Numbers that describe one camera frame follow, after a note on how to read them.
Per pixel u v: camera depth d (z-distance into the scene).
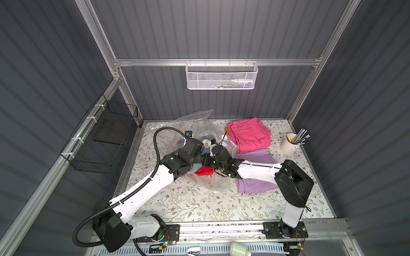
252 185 0.85
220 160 0.69
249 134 1.04
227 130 1.08
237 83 0.92
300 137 0.94
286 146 0.96
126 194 0.42
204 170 0.90
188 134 0.67
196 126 1.17
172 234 0.72
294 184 0.48
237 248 0.63
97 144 0.72
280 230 0.66
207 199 0.84
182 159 0.56
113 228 0.37
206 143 0.85
